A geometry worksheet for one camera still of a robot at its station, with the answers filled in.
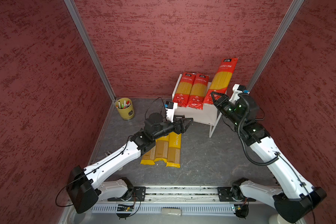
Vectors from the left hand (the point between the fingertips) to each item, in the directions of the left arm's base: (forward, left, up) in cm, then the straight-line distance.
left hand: (188, 121), depth 66 cm
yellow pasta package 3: (-2, +6, -31) cm, 32 cm away
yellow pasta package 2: (-1, +15, -31) cm, 34 cm away
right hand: (+9, -10, +8) cm, 16 cm away
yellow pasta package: (-7, +23, -30) cm, 38 cm away
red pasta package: (+19, -7, +3) cm, 20 cm away
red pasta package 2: (+21, +1, +3) cm, 21 cm away
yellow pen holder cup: (+23, +41, -18) cm, 50 cm away
